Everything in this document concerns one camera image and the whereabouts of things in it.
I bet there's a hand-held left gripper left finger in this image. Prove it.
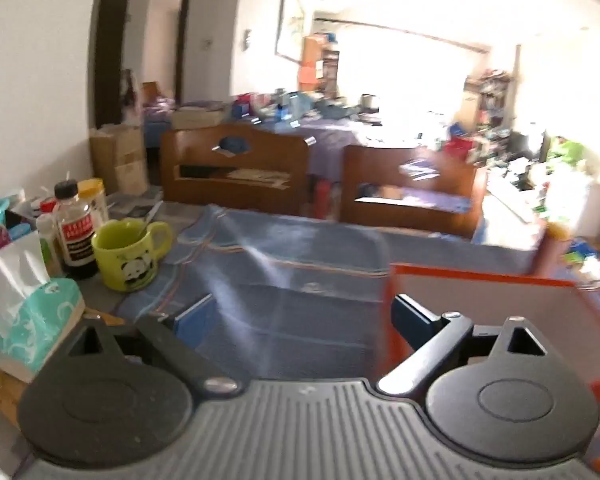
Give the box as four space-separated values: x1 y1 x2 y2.
67 292 243 401

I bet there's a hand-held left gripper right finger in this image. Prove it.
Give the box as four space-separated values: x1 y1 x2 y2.
376 294 561 398

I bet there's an orange cardboard box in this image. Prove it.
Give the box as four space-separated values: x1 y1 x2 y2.
377 262 600 403

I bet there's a green panda mug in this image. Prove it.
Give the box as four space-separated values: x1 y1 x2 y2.
91 219 175 292

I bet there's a blue striped tablecloth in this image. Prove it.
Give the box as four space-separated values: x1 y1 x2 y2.
115 203 548 382

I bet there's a metal spoon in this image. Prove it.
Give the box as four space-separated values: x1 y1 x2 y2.
139 201 165 241

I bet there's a dark bottle red label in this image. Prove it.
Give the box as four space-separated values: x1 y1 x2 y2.
54 180 100 280

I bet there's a wooden chair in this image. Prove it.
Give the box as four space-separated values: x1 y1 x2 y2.
340 144 488 241
159 124 313 218

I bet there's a yellow lid jar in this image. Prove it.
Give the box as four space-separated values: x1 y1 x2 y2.
77 178 110 231

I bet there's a teal tissue box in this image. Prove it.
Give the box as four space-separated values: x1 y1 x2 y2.
0 277 86 383

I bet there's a small white bottle red cap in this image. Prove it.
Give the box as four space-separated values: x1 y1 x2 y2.
36 200 63 276

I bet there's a brown cardboard box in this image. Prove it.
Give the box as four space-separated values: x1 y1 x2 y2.
89 125 150 196

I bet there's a white tissue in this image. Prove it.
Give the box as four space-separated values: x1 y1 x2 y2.
0 230 52 333

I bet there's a beige flat box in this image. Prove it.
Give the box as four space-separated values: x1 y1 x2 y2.
171 105 227 130

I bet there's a purple tablecloth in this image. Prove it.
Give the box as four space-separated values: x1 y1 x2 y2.
252 110 423 183

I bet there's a dark bookshelf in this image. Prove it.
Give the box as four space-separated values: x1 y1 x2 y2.
462 72 515 128

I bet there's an orange wooden shelf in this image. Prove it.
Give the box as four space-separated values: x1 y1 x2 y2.
298 34 341 98

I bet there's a dark wooden door frame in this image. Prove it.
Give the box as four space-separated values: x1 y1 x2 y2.
89 0 197 133

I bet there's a framed wall picture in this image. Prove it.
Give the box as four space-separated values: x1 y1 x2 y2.
275 0 307 65

